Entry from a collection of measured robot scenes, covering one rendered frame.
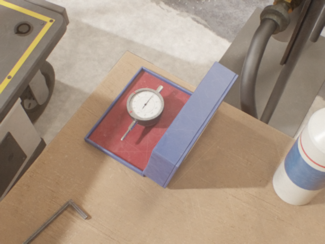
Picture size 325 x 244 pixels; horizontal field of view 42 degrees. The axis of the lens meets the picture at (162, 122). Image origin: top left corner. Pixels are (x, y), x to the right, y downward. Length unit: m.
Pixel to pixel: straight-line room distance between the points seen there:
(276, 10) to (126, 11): 0.70
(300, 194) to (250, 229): 0.09
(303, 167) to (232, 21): 0.95
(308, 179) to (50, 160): 0.37
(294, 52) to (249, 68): 0.15
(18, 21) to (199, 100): 0.59
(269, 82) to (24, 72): 0.71
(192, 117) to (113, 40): 0.86
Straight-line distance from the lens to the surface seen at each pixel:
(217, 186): 0.64
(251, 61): 0.81
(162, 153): 0.52
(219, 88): 0.58
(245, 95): 0.82
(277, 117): 1.25
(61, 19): 1.02
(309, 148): 0.51
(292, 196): 0.62
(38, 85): 1.15
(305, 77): 1.35
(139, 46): 1.36
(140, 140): 0.66
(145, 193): 0.63
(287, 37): 1.08
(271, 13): 0.86
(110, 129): 0.67
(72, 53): 1.37
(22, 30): 1.02
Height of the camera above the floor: 1.07
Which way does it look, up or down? 62 degrees down
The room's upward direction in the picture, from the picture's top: straight up
